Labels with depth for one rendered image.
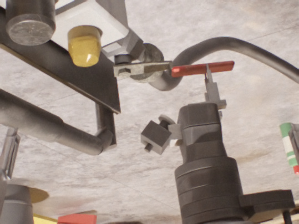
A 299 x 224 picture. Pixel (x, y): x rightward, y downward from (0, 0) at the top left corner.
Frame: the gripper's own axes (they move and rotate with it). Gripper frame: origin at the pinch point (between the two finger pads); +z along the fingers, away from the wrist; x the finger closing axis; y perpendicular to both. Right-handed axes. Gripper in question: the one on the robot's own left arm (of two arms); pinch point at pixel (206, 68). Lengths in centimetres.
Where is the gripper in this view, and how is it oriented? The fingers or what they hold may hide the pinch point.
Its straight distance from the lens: 62.8
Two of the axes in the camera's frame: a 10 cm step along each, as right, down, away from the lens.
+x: -0.2, 4.0, 9.1
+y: -9.9, 1.2, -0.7
